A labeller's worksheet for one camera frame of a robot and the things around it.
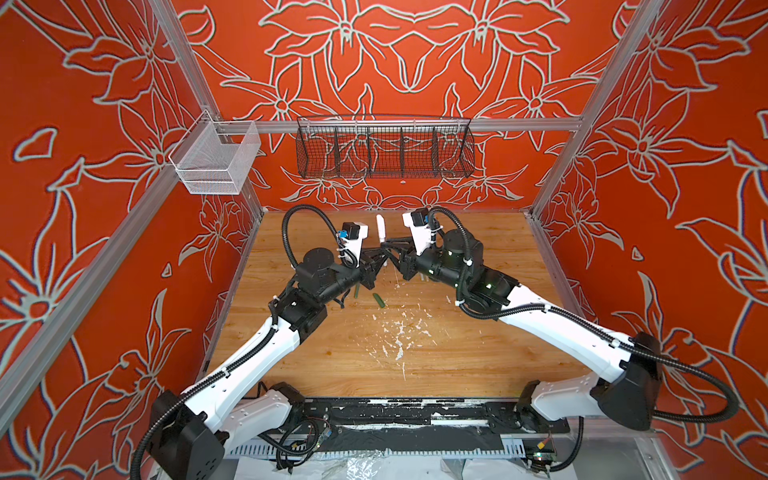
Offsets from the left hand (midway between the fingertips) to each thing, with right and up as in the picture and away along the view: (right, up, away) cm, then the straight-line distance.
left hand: (387, 248), depth 67 cm
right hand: (-2, +1, -3) cm, 3 cm away
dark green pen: (-10, -15, +30) cm, 35 cm away
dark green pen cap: (-2, -18, +27) cm, 33 cm away
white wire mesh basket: (-55, +28, +26) cm, 67 cm away
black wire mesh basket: (-3, +34, +33) cm, 48 cm away
